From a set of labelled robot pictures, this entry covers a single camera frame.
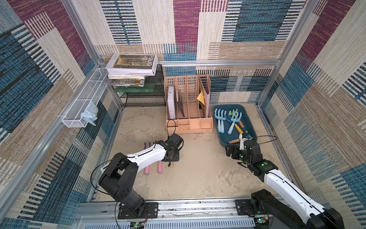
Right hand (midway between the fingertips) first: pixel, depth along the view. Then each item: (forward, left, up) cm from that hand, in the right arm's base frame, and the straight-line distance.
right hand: (232, 145), depth 85 cm
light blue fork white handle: (+28, +1, -9) cm, 29 cm away
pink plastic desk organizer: (+47, +25, -12) cm, 55 cm away
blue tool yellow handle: (+21, -9, -9) cm, 25 cm away
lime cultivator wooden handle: (+8, -5, -8) cm, 12 cm away
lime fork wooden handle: (+25, -13, -9) cm, 29 cm away
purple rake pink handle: (-10, +50, -9) cm, 52 cm away
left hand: (-2, +35, -8) cm, 36 cm away
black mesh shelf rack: (+48, +54, -1) cm, 72 cm away
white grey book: (+28, +36, +9) cm, 47 cm away
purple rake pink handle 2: (-9, +43, -9) cm, 45 cm away
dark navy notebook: (+41, +31, -4) cm, 51 cm away
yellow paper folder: (+25, +17, +15) cm, 34 cm away
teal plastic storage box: (+16, -16, -6) cm, 24 cm away
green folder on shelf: (+36, +52, +15) cm, 65 cm away
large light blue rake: (+26, -9, -9) cm, 29 cm away
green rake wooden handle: (-7, +36, -9) cm, 37 cm away
